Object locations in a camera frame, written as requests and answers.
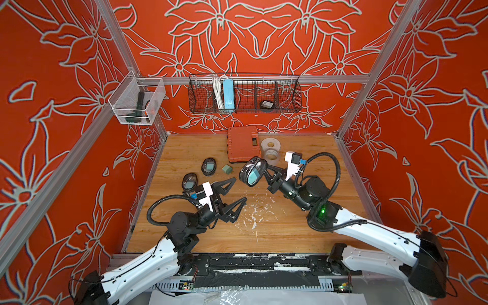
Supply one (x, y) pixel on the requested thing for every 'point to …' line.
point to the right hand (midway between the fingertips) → (256, 167)
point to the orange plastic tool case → (243, 144)
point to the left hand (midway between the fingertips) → (239, 189)
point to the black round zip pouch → (189, 181)
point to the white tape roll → (264, 144)
